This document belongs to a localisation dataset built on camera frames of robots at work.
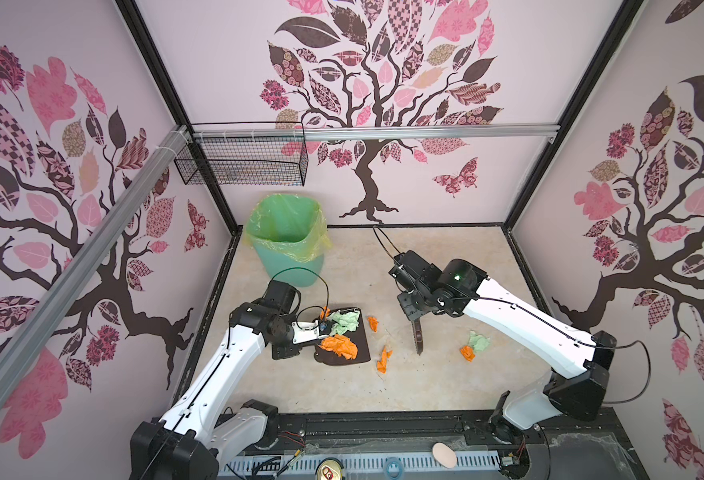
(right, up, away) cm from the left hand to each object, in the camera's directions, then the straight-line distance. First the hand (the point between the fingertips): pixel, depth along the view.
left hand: (290, 341), depth 78 cm
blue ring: (+27, -27, -7) cm, 39 cm away
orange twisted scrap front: (+25, -9, +7) cm, 27 cm away
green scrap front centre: (+14, +5, +1) cm, 15 cm away
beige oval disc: (+39, -25, -8) cm, 47 cm away
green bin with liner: (-7, +31, +24) cm, 40 cm away
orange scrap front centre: (+14, -1, -2) cm, 14 cm away
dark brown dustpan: (+11, -4, -1) cm, 12 cm away
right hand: (+32, +12, -4) cm, 34 cm away
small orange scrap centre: (+23, +1, +14) cm, 27 cm away
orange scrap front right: (+51, -6, +9) cm, 52 cm away
